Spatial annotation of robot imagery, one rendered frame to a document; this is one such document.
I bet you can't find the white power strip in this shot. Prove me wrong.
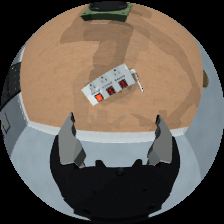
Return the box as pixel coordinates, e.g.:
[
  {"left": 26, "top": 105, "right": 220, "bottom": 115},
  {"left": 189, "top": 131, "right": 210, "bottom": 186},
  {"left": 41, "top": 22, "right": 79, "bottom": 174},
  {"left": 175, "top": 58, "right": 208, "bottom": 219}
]
[{"left": 82, "top": 63, "right": 143, "bottom": 106}]

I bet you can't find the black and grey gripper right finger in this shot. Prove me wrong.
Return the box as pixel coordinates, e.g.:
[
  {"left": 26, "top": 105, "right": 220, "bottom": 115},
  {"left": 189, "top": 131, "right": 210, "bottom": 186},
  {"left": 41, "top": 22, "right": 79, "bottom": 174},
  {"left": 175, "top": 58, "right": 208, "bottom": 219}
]
[{"left": 146, "top": 115, "right": 180, "bottom": 194}]

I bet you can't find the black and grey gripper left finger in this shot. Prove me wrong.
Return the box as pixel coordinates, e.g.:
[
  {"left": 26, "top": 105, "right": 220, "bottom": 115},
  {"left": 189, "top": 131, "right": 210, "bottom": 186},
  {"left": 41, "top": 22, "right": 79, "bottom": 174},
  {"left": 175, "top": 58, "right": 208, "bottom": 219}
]
[{"left": 50, "top": 112, "right": 86, "bottom": 198}]

